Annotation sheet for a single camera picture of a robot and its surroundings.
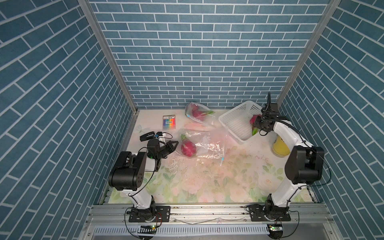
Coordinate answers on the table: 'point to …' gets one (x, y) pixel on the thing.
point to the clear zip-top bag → (200, 144)
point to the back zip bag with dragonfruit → (197, 112)
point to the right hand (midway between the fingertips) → (258, 123)
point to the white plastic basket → (236, 121)
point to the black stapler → (147, 136)
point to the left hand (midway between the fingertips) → (181, 142)
